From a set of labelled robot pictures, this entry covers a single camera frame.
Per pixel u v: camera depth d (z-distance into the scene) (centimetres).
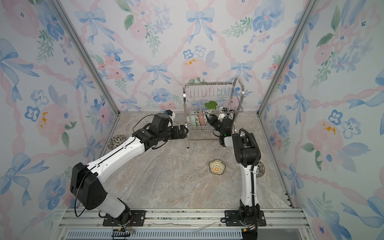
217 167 90
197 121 100
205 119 98
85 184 42
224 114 93
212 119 94
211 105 86
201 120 100
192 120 100
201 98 113
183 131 72
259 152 54
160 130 61
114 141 100
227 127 82
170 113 73
